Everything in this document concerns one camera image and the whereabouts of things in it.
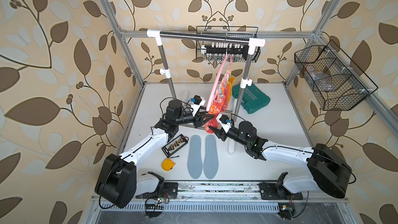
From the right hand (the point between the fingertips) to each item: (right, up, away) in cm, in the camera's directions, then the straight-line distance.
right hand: (213, 121), depth 79 cm
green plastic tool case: (+29, +12, +27) cm, 41 cm away
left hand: (-1, +4, -5) cm, 7 cm away
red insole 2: (+7, +12, +4) cm, 14 cm away
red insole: (0, 0, -2) cm, 2 cm away
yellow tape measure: (-24, -23, +2) cm, 34 cm away
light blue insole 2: (-1, -23, +5) cm, 24 cm away
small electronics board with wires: (+34, -41, -8) cm, 53 cm away
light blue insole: (-10, -24, +4) cm, 27 cm away
